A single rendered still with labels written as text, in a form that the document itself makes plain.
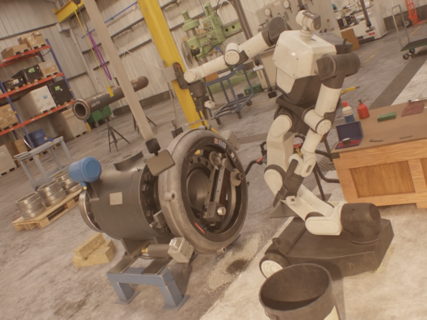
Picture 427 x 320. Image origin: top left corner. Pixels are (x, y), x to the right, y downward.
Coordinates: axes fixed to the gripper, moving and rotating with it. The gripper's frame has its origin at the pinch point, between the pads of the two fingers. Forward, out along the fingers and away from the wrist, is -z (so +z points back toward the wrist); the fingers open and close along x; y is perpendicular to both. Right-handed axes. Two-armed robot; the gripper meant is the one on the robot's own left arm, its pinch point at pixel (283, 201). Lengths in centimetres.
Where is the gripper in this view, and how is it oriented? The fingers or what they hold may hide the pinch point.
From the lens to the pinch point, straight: 217.5
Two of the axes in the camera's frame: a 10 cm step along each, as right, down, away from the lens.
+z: 2.6, -8.1, -5.2
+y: 4.2, 5.8, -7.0
